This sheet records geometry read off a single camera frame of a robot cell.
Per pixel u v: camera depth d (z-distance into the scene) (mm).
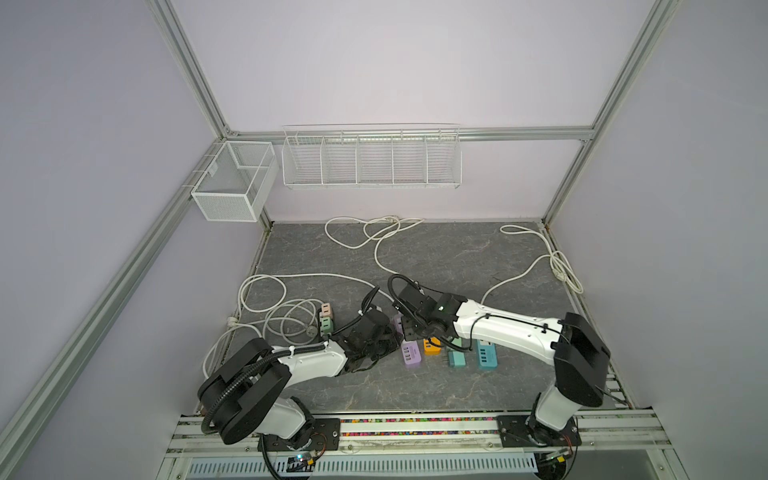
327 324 858
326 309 890
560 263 1080
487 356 835
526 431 736
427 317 606
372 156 990
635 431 756
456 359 840
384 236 1145
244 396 428
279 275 1054
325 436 733
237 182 995
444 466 1575
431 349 841
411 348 846
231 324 954
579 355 432
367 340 680
